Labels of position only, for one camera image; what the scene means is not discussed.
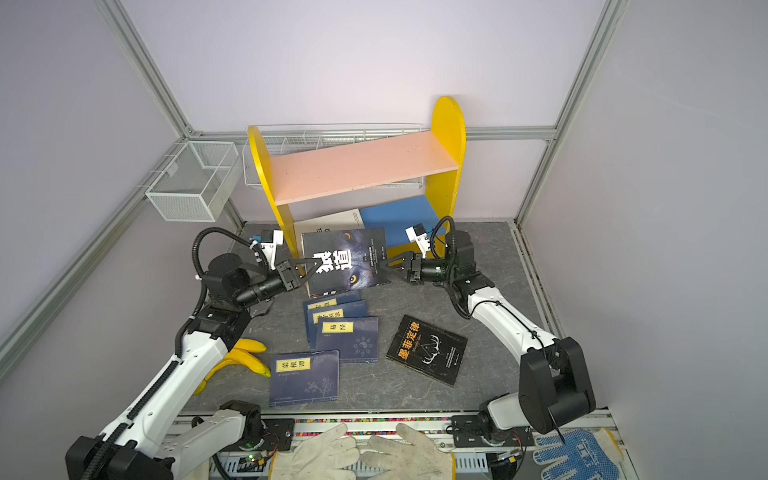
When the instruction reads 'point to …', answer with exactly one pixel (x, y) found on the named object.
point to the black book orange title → (429, 349)
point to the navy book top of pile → (356, 338)
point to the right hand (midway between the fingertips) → (383, 272)
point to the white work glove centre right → (419, 459)
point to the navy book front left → (304, 377)
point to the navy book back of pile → (330, 300)
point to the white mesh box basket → (200, 184)
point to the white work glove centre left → (327, 456)
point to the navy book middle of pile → (346, 310)
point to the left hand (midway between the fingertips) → (321, 266)
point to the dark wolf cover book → (351, 260)
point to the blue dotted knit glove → (591, 455)
